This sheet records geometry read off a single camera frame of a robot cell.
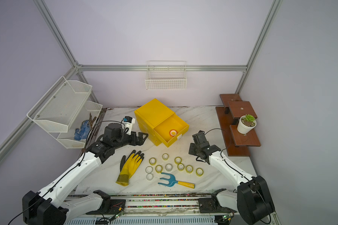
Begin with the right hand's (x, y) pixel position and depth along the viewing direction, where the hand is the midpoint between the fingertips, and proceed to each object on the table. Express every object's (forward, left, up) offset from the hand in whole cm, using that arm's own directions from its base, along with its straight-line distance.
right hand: (194, 150), depth 87 cm
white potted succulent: (+8, -29, +16) cm, 34 cm away
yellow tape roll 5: (-9, +4, -7) cm, 12 cm away
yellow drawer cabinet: (+17, +27, +15) cm, 36 cm away
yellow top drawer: (+17, +13, +8) cm, 23 cm away
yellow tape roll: (0, +19, -7) cm, 21 cm away
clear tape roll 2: (-9, +29, -7) cm, 31 cm away
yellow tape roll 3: (-3, +11, -7) cm, 13 cm away
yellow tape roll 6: (-11, -2, -8) cm, 14 cm away
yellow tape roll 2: (-3, +27, -7) cm, 29 cm away
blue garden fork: (-17, +14, -7) cm, 23 cm away
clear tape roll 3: (-13, +28, -7) cm, 32 cm away
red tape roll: (+8, +14, +8) cm, 18 cm away
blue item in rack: (+9, +72, +7) cm, 73 cm away
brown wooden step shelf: (+16, -22, +14) cm, 31 cm away
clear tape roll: (-8, +17, -7) cm, 20 cm away
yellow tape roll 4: (-9, +23, -7) cm, 26 cm away
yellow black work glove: (-8, +42, -5) cm, 43 cm away
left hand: (+2, +32, +14) cm, 35 cm away
